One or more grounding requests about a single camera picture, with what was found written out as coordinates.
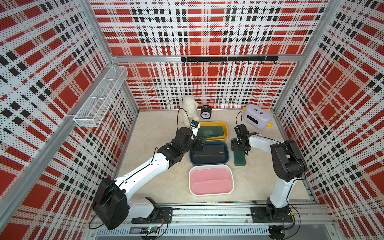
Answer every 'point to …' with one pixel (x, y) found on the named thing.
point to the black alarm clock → (206, 112)
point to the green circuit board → (148, 230)
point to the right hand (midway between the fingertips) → (240, 145)
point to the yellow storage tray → (216, 123)
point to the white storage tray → (231, 171)
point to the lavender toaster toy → (257, 117)
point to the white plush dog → (190, 106)
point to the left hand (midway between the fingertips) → (200, 136)
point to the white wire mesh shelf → (94, 111)
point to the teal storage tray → (227, 153)
